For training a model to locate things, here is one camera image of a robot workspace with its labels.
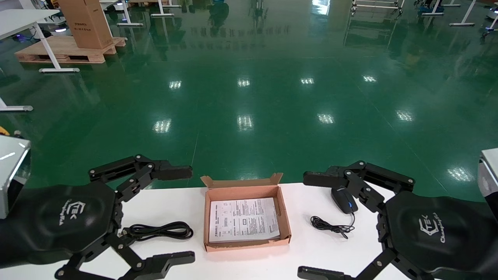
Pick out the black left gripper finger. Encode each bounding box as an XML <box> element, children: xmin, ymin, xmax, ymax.
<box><xmin>54</xmin><ymin>233</ymin><xmax>195</xmax><ymax>280</ymax></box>
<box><xmin>89</xmin><ymin>155</ymin><xmax>193</xmax><ymax>203</ymax></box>

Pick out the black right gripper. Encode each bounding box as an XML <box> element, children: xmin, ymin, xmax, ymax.
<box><xmin>383</xmin><ymin>191</ymin><xmax>498</xmax><ymax>280</ymax></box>

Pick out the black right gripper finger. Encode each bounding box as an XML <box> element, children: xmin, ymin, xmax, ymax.
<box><xmin>298</xmin><ymin>249</ymin><xmax>432</xmax><ymax>280</ymax></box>
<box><xmin>303</xmin><ymin>160</ymin><xmax>416</xmax><ymax>212</ymax></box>

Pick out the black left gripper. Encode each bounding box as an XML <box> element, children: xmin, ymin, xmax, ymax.
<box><xmin>0</xmin><ymin>182</ymin><xmax>122</xmax><ymax>269</ymax></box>

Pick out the black power cable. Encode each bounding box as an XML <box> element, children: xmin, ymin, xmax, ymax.
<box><xmin>121</xmin><ymin>221</ymin><xmax>194</xmax><ymax>244</ymax></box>

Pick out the black wired computer mouse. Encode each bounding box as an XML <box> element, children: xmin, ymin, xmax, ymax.
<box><xmin>310</xmin><ymin>187</ymin><xmax>359</xmax><ymax>239</ymax></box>

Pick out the brown cardboard storage box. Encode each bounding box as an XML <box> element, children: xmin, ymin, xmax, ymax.
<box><xmin>200</xmin><ymin>173</ymin><xmax>292</xmax><ymax>252</ymax></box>

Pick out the white printed instruction sheet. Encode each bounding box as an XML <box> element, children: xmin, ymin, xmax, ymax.
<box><xmin>209</xmin><ymin>198</ymin><xmax>281</xmax><ymax>243</ymax></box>

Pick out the white table foot bar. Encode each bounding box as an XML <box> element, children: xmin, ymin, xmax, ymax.
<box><xmin>0</xmin><ymin>97</ymin><xmax>34</xmax><ymax>112</ymax></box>

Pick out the wooden pallet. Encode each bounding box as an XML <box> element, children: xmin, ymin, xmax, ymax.
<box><xmin>15</xmin><ymin>36</ymin><xmax>127</xmax><ymax>64</ymax></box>

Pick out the tall brown cardboard carton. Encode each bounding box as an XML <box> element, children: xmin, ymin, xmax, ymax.
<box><xmin>58</xmin><ymin>0</ymin><xmax>114</xmax><ymax>49</ymax></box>

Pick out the white table leg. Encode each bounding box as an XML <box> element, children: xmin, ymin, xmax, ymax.
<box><xmin>449</xmin><ymin>0</ymin><xmax>477</xmax><ymax>27</ymax></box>
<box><xmin>421</xmin><ymin>0</ymin><xmax>446</xmax><ymax>16</ymax></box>

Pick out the white table with T-leg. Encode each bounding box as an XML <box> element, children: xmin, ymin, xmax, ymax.
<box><xmin>0</xmin><ymin>9</ymin><xmax>81</xmax><ymax>74</ymax></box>

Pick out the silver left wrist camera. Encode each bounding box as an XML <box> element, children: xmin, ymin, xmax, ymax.
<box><xmin>0</xmin><ymin>134</ymin><xmax>32</xmax><ymax>219</ymax></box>

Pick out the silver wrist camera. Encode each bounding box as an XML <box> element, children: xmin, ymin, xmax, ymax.
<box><xmin>478</xmin><ymin>148</ymin><xmax>498</xmax><ymax>203</ymax></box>
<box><xmin>0</xmin><ymin>134</ymin><xmax>32</xmax><ymax>219</ymax></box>

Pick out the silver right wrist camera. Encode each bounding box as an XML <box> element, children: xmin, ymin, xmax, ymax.
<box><xmin>478</xmin><ymin>148</ymin><xmax>498</xmax><ymax>203</ymax></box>

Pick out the white table frame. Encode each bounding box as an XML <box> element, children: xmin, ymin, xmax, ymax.
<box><xmin>99</xmin><ymin>0</ymin><xmax>144</xmax><ymax>27</ymax></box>
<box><xmin>151</xmin><ymin>0</ymin><xmax>182</xmax><ymax>17</ymax></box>

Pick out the metal rack frame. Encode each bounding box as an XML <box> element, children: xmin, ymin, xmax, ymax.
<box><xmin>351</xmin><ymin>0</ymin><xmax>406</xmax><ymax>13</ymax></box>

